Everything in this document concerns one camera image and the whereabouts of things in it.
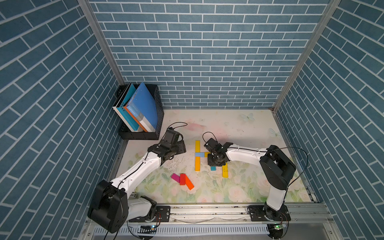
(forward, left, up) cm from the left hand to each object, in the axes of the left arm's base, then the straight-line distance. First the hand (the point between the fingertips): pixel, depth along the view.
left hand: (185, 146), depth 85 cm
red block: (-16, +1, -10) cm, 19 cm away
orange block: (-16, -2, -12) cm, 21 cm away
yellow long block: (+7, -7, -13) cm, 16 cm away
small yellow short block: (-5, -12, 0) cm, 13 cm away
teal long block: (-8, -17, -11) cm, 22 cm away
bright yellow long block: (-10, -24, -11) cm, 28 cm away
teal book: (+14, +36, +17) cm, 42 cm away
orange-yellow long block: (-5, -7, -12) cm, 15 cm away
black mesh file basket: (+14, +41, -7) cm, 44 cm away
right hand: (-5, -16, -12) cm, 20 cm away
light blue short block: (+2, -9, -13) cm, 16 cm away
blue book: (+27, +29, +7) cm, 41 cm away
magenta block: (-13, +5, -13) cm, 19 cm away
